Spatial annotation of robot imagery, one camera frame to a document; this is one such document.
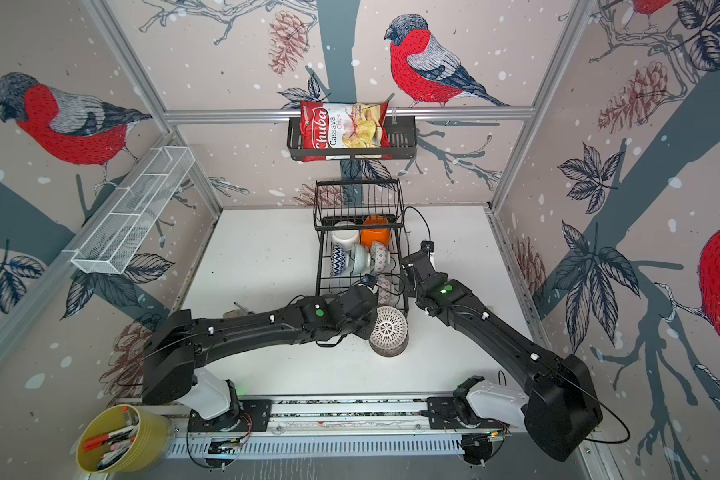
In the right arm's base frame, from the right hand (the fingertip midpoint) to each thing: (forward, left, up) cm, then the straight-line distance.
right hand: (414, 280), depth 83 cm
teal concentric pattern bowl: (+11, +16, -5) cm, 20 cm away
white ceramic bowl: (+20, +22, -7) cm, 31 cm away
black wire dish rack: (+25, +18, -4) cm, 31 cm away
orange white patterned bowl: (+9, +24, -3) cm, 25 cm away
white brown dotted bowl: (-13, +7, -8) cm, 17 cm away
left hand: (-12, +11, -1) cm, 16 cm away
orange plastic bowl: (+22, +14, -6) cm, 27 cm away
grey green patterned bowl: (+10, +10, -3) cm, 15 cm away
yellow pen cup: (-40, +65, -3) cm, 76 cm away
